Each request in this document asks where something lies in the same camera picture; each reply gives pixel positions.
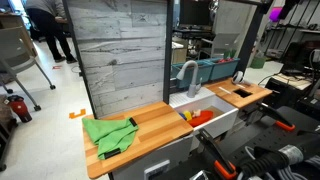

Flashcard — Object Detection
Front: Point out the red bowl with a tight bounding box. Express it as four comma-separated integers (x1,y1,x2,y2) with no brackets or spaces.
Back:
187,110,214,128

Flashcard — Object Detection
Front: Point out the red bottle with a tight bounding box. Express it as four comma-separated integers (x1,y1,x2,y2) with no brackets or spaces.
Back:
7,94,33,123

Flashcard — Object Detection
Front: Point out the green microfiber towel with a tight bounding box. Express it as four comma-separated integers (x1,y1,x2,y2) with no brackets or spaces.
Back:
81,116,140,161

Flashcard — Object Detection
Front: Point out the grey office chair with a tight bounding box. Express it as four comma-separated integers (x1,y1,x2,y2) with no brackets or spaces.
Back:
0,26,57,112

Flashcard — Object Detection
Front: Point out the yellow toy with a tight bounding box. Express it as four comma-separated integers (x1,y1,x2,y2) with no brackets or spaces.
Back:
183,110,193,122

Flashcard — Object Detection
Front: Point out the white sink basin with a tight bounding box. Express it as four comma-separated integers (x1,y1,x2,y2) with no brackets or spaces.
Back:
169,87,240,151

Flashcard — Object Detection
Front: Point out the grey wood backdrop panel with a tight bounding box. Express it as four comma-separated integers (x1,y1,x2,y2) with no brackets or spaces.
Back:
65,0,168,118

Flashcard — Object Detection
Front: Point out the orange tape marker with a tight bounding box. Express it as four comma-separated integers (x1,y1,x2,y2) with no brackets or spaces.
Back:
68,108,87,120

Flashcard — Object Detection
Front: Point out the black clip on towel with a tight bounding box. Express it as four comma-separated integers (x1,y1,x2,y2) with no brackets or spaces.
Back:
104,148,122,160
128,117,139,128

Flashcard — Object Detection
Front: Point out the person in dark trousers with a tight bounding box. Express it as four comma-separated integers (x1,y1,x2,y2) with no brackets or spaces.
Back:
24,0,78,64

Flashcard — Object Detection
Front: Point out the green bucket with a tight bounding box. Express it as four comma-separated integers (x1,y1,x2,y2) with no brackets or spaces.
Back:
250,54,267,70

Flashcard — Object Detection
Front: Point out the white round headset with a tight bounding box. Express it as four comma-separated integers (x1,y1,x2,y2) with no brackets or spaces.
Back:
231,70,246,85

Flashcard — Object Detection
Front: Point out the teal plastic bin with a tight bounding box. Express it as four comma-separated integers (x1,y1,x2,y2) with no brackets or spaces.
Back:
171,60,214,89
204,57,240,81

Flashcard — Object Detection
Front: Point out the black vertical post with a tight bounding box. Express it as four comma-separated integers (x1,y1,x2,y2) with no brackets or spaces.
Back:
162,0,175,105

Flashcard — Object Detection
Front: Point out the black monitor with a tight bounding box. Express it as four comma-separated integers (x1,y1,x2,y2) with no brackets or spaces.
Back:
179,0,214,28

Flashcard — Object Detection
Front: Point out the black corrugated cable sleeve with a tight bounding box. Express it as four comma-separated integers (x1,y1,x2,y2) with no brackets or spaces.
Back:
239,133,320,179

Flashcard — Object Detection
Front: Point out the white stick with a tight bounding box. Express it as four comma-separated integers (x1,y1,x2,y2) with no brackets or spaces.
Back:
218,86,233,95

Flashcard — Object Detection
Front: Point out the black clamp orange handle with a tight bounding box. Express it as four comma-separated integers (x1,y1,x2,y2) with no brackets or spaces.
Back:
258,102,296,132
196,128,238,180

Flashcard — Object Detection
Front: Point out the wide black frame post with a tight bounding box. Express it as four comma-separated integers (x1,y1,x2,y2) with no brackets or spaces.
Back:
235,0,274,66

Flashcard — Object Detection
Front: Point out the grey faucet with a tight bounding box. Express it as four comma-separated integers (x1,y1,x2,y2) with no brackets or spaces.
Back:
175,60,203,99

